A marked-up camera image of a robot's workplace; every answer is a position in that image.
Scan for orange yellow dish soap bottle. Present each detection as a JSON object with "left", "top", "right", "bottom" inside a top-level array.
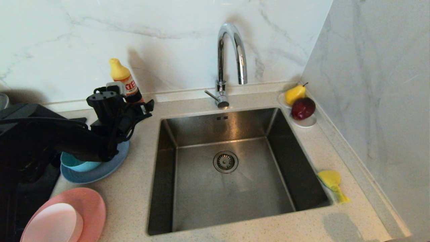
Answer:
[{"left": 108, "top": 58, "right": 145, "bottom": 104}]

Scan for chrome gooseneck faucet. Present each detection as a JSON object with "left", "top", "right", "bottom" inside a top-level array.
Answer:
[{"left": 206, "top": 23, "right": 248, "bottom": 109}]

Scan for stainless steel sink basin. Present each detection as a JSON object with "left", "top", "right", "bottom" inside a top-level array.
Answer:
[{"left": 147, "top": 108, "right": 333, "bottom": 236}]

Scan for yellow sponge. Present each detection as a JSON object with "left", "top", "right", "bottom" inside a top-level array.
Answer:
[{"left": 317, "top": 170, "right": 350, "bottom": 204}]

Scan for blue plate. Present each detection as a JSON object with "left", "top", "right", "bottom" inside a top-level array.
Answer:
[{"left": 60, "top": 139, "right": 130, "bottom": 184}]

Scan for teal bowl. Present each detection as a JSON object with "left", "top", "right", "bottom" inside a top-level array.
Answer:
[{"left": 60, "top": 151, "right": 103, "bottom": 172}]

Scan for large pink plate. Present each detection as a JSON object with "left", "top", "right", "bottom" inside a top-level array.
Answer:
[{"left": 20, "top": 187, "right": 106, "bottom": 242}]

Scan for round metal drain strainer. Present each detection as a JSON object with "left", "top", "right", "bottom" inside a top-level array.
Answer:
[{"left": 213, "top": 151, "right": 239, "bottom": 174}]

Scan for small light pink plate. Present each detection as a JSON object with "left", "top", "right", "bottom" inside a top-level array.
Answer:
[{"left": 21, "top": 203, "right": 84, "bottom": 242}]

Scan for black induction cooktop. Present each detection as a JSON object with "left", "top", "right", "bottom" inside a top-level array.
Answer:
[{"left": 0, "top": 118, "right": 87, "bottom": 242}]

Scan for yellow pear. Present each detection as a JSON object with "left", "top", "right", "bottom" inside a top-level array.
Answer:
[{"left": 285, "top": 83, "right": 308, "bottom": 106}]

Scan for dark red apple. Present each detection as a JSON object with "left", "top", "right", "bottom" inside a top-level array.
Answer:
[{"left": 291, "top": 97, "right": 316, "bottom": 121}]

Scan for small white fruit dish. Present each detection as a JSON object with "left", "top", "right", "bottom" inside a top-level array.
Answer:
[{"left": 277, "top": 93, "right": 317, "bottom": 128}]

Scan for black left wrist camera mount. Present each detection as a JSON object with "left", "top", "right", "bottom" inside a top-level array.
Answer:
[{"left": 86, "top": 87, "right": 125, "bottom": 118}]

